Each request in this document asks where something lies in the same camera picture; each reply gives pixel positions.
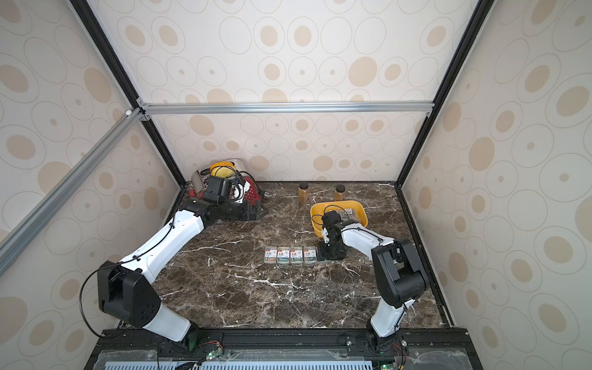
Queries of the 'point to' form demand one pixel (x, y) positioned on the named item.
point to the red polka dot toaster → (199, 180)
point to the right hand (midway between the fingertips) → (322, 259)
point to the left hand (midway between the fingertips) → (263, 209)
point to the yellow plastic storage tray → (320, 207)
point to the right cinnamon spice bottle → (339, 193)
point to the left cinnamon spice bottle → (304, 192)
